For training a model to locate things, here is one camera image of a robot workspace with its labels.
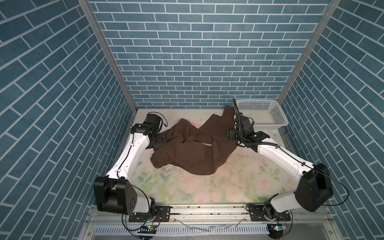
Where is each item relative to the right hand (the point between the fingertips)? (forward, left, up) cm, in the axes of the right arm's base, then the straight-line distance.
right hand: (230, 129), depth 86 cm
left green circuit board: (-49, +38, -19) cm, 65 cm away
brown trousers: (-7, +17, -14) cm, 23 cm away
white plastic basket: (+33, -32, -19) cm, 49 cm away
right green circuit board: (-44, -24, -19) cm, 53 cm away
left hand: (-12, +42, -1) cm, 43 cm away
